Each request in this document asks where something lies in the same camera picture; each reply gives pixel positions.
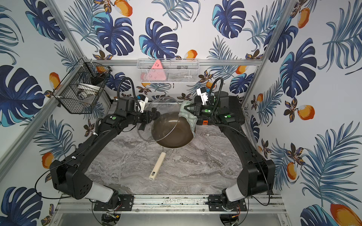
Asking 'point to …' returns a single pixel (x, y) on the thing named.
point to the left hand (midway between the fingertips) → (153, 111)
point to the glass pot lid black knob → (160, 128)
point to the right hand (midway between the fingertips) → (185, 107)
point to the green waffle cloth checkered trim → (192, 118)
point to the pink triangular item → (156, 73)
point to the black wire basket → (81, 86)
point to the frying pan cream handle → (157, 165)
